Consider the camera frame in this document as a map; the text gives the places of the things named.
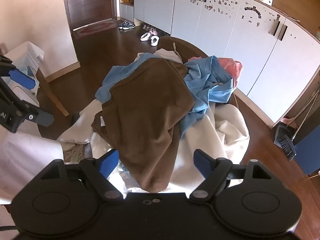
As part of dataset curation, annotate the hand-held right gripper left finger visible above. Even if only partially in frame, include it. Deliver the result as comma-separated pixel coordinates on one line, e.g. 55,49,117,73
40,149,124,202

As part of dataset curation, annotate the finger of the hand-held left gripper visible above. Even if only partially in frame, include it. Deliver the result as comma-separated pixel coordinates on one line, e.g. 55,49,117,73
0,54,36,90
0,78,55,128

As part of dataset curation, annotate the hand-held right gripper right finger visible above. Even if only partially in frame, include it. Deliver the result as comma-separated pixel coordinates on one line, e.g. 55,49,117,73
189,149,273,204

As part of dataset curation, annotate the brown garment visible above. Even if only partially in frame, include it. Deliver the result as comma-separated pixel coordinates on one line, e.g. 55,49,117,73
90,58,196,193

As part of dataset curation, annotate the white blanket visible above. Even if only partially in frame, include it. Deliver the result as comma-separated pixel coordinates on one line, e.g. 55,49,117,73
57,97,250,196

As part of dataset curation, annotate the floral cloth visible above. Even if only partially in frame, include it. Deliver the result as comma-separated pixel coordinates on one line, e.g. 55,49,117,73
62,142,93,163

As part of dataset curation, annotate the white cloth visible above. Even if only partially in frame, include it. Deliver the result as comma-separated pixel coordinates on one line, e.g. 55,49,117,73
0,129,65,205

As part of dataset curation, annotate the blue shirt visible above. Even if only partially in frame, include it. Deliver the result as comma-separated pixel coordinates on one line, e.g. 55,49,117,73
95,53,237,140

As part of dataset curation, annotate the black dustpan and broom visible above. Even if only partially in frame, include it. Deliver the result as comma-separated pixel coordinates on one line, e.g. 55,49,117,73
274,80,320,161

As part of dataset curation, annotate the red patterned doormat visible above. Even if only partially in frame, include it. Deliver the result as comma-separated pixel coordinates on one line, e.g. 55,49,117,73
73,19,121,39

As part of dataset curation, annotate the pink cloth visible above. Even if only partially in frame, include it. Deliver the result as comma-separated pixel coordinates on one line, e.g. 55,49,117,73
187,56,243,89

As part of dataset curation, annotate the dark wooden door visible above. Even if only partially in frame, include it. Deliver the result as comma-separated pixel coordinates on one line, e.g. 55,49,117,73
62,0,118,30

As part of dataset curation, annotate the blue panel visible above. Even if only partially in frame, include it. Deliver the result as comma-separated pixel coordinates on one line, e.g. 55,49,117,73
294,129,320,176

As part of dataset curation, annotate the white sticker-covered cabinet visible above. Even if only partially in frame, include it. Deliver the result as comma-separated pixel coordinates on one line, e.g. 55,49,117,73
134,0,320,130

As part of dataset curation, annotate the beige drawstring garment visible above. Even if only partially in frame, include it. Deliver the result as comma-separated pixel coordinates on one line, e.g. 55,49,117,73
132,42,184,64

